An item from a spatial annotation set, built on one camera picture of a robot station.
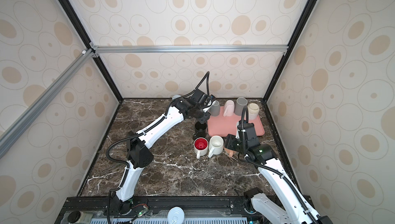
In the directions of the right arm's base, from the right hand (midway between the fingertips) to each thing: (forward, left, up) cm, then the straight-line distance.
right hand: (228, 139), depth 77 cm
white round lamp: (-31, +25, -12) cm, 41 cm away
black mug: (+16, +14, -16) cm, 27 cm away
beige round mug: (+28, -22, -11) cm, 37 cm away
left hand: (+14, +8, +4) cm, 17 cm away
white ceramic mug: (+2, +6, -10) cm, 12 cm away
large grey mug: (+32, -13, -7) cm, 35 cm away
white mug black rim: (+4, +14, -16) cm, 22 cm away
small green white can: (+44, +32, -12) cm, 56 cm away
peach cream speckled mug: (-3, -2, -10) cm, 11 cm away
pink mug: (+29, -5, -10) cm, 32 cm away
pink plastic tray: (+21, -3, -19) cm, 29 cm away
